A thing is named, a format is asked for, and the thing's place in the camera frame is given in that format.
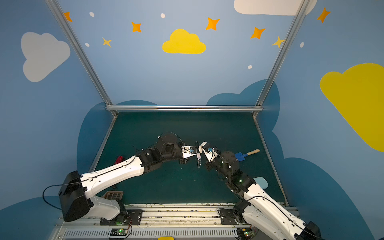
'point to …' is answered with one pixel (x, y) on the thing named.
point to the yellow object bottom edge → (166, 238)
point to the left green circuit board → (119, 232)
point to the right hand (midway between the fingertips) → (203, 148)
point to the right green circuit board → (245, 233)
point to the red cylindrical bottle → (119, 159)
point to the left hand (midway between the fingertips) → (198, 148)
